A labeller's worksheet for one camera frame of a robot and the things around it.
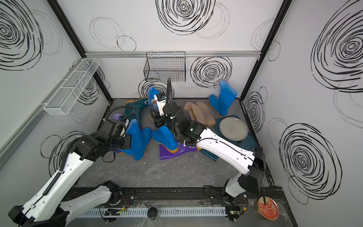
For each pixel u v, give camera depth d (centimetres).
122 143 62
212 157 86
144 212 64
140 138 81
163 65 96
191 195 75
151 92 95
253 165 40
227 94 89
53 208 39
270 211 67
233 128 98
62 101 72
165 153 86
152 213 61
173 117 46
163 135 71
